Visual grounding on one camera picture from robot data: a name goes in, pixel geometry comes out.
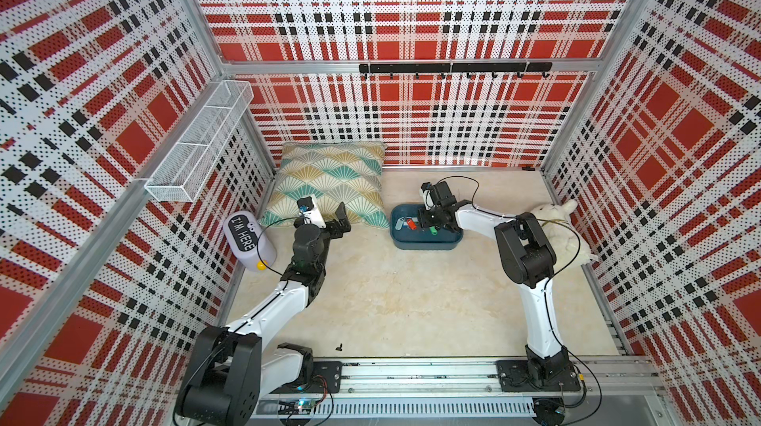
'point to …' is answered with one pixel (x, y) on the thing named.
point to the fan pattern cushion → (333, 172)
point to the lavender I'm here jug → (242, 232)
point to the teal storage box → (420, 239)
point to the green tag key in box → (433, 230)
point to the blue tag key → (399, 223)
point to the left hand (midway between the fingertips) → (334, 206)
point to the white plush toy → (569, 247)
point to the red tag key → (411, 224)
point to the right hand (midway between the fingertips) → (424, 214)
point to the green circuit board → (296, 407)
